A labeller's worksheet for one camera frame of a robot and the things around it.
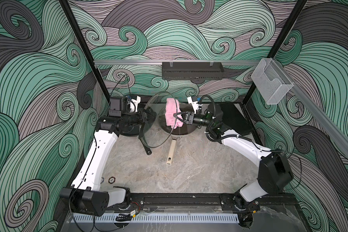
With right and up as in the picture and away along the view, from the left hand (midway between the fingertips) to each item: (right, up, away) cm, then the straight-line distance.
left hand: (151, 113), depth 70 cm
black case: (+59, -4, +41) cm, 72 cm away
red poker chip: (-25, -38, +12) cm, 47 cm away
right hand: (+10, -2, 0) cm, 10 cm away
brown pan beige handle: (+10, -22, +11) cm, 26 cm away
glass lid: (-2, -16, +31) cm, 35 cm away
